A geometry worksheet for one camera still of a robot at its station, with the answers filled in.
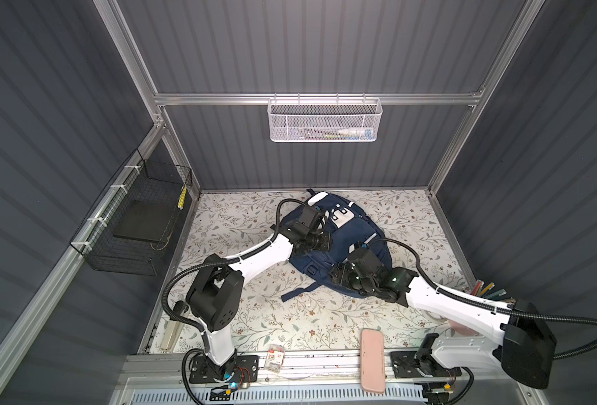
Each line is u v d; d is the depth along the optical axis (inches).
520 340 15.8
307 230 26.8
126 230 27.8
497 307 17.3
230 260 19.7
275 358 29.0
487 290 29.1
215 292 18.7
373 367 29.3
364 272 24.7
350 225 37.5
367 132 35.4
